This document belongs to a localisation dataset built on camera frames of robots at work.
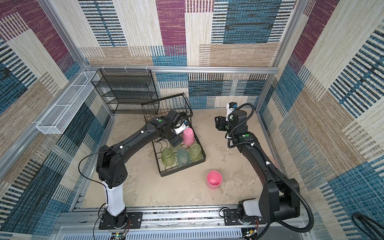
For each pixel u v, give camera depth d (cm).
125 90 111
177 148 96
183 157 86
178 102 97
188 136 92
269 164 46
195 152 86
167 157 89
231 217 74
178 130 77
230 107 72
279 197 42
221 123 73
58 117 72
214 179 85
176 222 73
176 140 79
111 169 48
